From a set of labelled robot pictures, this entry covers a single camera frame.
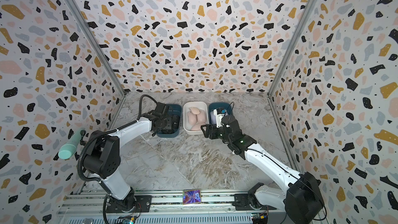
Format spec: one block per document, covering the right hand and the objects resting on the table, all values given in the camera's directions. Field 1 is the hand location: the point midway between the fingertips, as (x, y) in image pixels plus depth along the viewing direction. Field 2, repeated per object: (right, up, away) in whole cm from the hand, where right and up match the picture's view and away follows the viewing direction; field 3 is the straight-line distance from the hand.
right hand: (209, 126), depth 79 cm
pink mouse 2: (-11, +2, +24) cm, 27 cm away
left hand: (-23, 0, +16) cm, 28 cm away
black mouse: (-21, 0, +21) cm, 30 cm away
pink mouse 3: (-5, +3, +25) cm, 25 cm away
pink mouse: (-10, +7, +27) cm, 30 cm away
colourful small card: (-9, -33, -4) cm, 35 cm away
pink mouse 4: (-8, -3, +20) cm, 21 cm away
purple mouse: (+3, +2, +24) cm, 25 cm away
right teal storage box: (+13, +11, +37) cm, 40 cm away
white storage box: (-5, +11, +31) cm, 34 cm away
